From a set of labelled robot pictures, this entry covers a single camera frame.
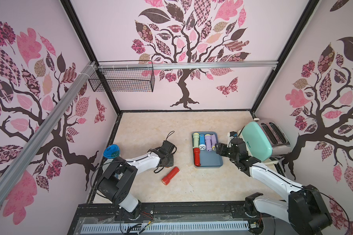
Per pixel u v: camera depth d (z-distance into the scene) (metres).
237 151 0.66
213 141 0.98
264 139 0.82
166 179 0.82
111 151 0.87
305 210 0.40
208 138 1.00
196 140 1.00
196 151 0.93
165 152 0.71
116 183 0.44
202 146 0.95
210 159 0.92
